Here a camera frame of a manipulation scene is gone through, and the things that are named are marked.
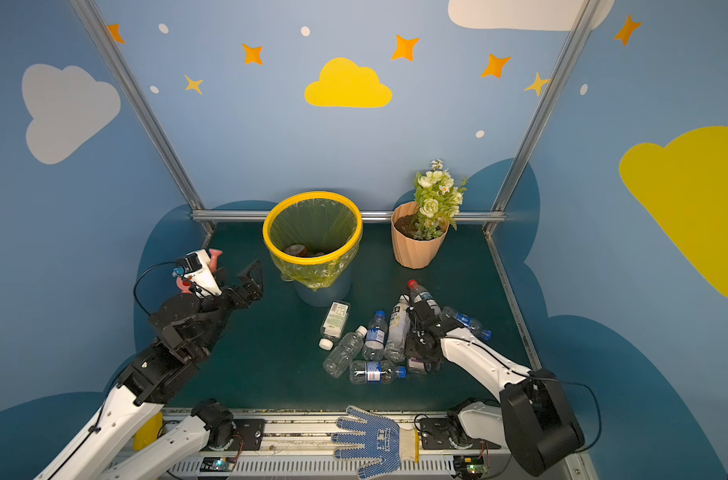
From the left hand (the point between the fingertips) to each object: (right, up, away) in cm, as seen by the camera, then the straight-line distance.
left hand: (247, 265), depth 64 cm
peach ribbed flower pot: (+41, +4, +36) cm, 54 cm away
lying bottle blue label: (+28, -30, +16) cm, 44 cm away
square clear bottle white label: (+16, -19, +26) cm, 36 cm away
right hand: (+42, -25, +23) cm, 54 cm away
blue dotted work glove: (+30, -44, +9) cm, 54 cm away
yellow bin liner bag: (+7, +8, +36) cm, 38 cm away
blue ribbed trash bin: (+14, -11, +31) cm, 36 cm away
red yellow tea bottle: (+4, +4, +27) cm, 28 cm away
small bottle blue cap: (+28, -25, +22) cm, 44 cm away
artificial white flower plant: (+49, +19, +28) cm, 60 cm away
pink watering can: (-29, -7, +24) cm, 38 cm away
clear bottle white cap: (+19, -27, +18) cm, 37 cm away
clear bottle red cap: (+44, -11, +32) cm, 55 cm away
